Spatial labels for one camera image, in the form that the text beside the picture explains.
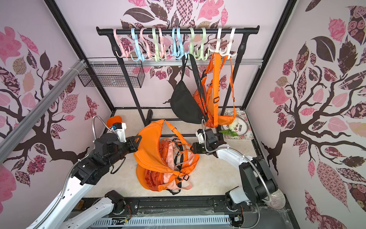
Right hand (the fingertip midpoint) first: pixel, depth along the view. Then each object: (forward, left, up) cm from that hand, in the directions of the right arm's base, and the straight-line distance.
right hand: (193, 147), depth 89 cm
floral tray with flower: (+18, -37, -7) cm, 42 cm away
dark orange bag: (+24, -9, +26) cm, 37 cm away
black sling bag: (+20, +3, +24) cm, 31 cm away
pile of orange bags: (-8, +18, +1) cm, 20 cm away
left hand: (-7, +27, +21) cm, 34 cm away
